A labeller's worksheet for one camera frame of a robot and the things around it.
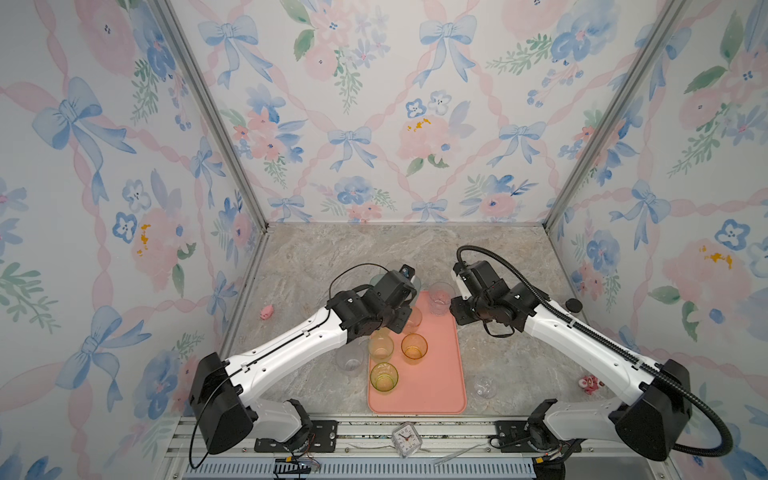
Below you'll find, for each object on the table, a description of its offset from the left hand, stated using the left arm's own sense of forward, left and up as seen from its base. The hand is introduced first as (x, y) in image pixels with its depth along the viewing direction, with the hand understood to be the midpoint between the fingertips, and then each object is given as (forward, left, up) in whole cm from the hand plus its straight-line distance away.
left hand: (402, 306), depth 76 cm
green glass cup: (-12, +4, -18) cm, 22 cm away
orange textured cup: (+5, -5, -18) cm, 19 cm away
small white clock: (-27, -1, -17) cm, 32 cm away
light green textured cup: (-5, +5, -12) cm, 14 cm away
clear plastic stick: (-30, -12, -19) cm, 38 cm away
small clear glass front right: (-15, -23, -18) cm, 32 cm away
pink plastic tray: (-10, -6, -20) cm, 23 cm away
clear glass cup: (-7, +14, -18) cm, 24 cm away
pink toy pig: (+7, +42, -17) cm, 45 cm away
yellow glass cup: (-4, -4, -18) cm, 19 cm away
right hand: (+3, -15, -4) cm, 15 cm away
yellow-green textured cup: (-9, +5, +3) cm, 11 cm away
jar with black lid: (+6, -50, -9) cm, 52 cm away
